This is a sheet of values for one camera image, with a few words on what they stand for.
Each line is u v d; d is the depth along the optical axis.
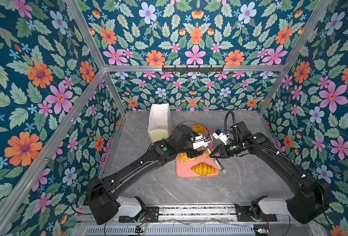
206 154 0.72
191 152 0.63
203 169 0.84
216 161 0.69
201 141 0.59
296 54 0.85
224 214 0.75
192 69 0.92
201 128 1.01
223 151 0.65
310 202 0.41
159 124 1.01
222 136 0.70
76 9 0.69
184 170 0.88
